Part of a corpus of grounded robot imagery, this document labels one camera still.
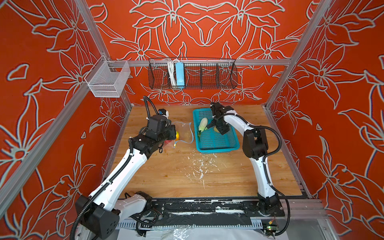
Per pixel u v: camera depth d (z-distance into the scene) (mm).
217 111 782
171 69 880
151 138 540
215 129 958
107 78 931
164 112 645
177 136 910
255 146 617
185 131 876
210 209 743
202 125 1024
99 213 363
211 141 976
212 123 1030
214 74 982
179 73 895
